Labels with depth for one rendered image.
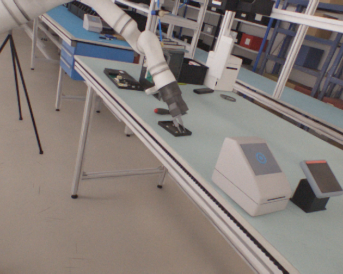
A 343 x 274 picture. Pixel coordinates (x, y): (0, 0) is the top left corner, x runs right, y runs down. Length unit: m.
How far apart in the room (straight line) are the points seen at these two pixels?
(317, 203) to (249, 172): 0.25
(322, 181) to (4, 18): 1.08
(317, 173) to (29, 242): 1.63
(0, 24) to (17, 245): 1.26
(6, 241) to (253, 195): 1.59
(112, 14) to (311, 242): 0.92
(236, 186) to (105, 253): 1.35
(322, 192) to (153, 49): 0.70
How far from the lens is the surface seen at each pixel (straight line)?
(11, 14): 1.25
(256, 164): 0.84
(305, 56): 5.48
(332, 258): 0.86
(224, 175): 0.88
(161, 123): 1.23
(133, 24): 1.20
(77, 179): 2.36
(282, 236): 0.83
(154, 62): 1.17
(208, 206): 0.94
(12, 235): 2.17
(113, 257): 2.06
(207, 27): 7.18
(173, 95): 1.15
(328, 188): 0.97
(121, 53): 3.23
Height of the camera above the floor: 1.43
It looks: 21 degrees down
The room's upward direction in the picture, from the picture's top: 15 degrees clockwise
